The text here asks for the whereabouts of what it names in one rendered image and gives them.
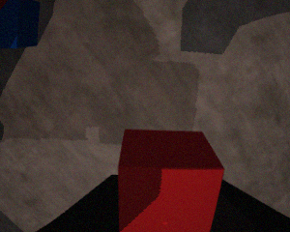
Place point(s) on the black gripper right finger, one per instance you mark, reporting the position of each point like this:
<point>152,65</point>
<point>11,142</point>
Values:
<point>236,211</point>

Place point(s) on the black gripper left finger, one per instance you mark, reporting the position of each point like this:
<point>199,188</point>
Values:
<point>98,211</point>

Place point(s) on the blue cube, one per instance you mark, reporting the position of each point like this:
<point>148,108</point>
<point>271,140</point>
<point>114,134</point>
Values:
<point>19,23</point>

